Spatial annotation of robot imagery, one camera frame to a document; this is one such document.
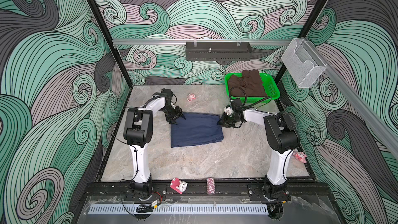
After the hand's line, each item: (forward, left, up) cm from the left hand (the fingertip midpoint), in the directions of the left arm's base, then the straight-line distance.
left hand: (182, 118), depth 96 cm
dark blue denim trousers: (-7, -9, +1) cm, 12 cm away
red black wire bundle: (-46, +14, -8) cm, 49 cm away
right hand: (-1, -23, -3) cm, 23 cm away
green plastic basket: (+30, -64, +3) cm, 70 cm away
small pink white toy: (+20, -5, -2) cm, 20 cm away
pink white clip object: (-38, -1, +2) cm, 38 cm away
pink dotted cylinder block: (-36, -16, 0) cm, 39 cm away
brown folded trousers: (+28, -48, +4) cm, 55 cm away
